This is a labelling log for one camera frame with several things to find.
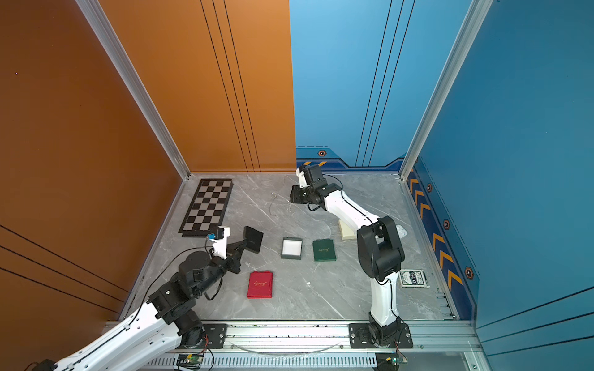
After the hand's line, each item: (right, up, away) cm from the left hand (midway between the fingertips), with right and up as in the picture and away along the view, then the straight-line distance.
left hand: (247, 240), depth 75 cm
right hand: (+14, +15, +18) cm, 27 cm away
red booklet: (+3, -17, +6) cm, 19 cm away
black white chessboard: (-24, +8, +28) cm, 38 cm away
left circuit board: (-17, -37, -3) cm, 41 cm away
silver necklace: (+11, +9, +30) cm, 33 cm away
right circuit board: (+44, -36, -5) cm, 57 cm away
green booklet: (+27, -8, +17) cm, 32 cm away
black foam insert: (+1, 0, +2) cm, 3 cm away
